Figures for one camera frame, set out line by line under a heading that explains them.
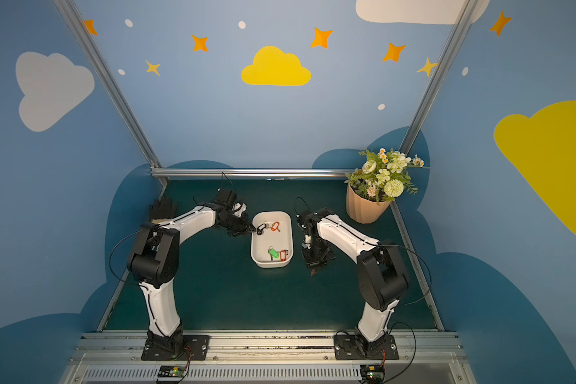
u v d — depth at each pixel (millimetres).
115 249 863
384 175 830
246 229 880
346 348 739
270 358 735
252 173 1322
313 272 875
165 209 1100
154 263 522
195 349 738
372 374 729
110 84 843
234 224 858
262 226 1044
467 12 692
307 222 665
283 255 955
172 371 718
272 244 988
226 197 819
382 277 475
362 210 975
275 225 1044
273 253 960
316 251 765
